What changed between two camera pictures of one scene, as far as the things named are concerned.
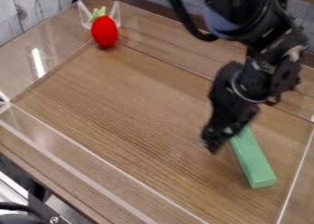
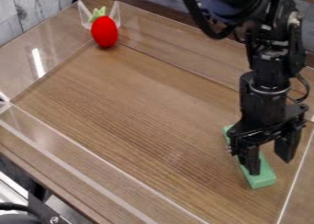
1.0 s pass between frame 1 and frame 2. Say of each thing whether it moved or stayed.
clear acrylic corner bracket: stayed
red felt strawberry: stayed
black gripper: moved
